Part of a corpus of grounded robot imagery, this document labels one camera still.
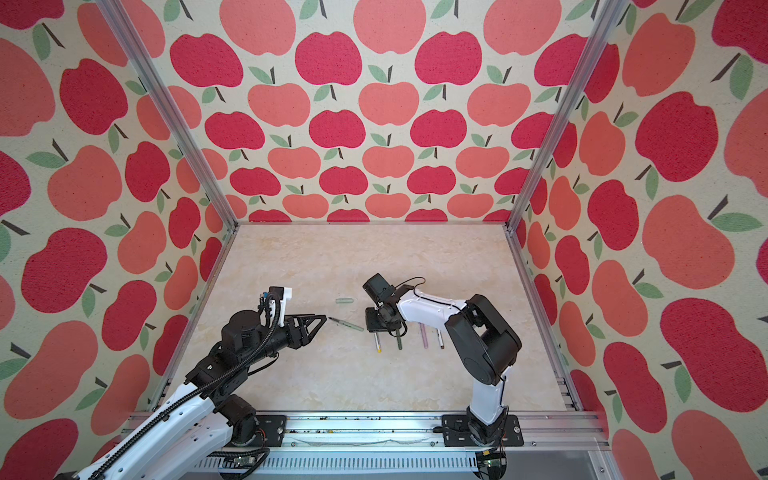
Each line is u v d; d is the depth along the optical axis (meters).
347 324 0.93
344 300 0.99
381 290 0.75
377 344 0.88
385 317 0.78
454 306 0.53
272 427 0.75
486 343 0.47
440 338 0.90
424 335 0.91
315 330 0.69
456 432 0.73
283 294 0.67
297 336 0.65
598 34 0.72
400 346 0.89
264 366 0.66
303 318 0.67
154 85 0.82
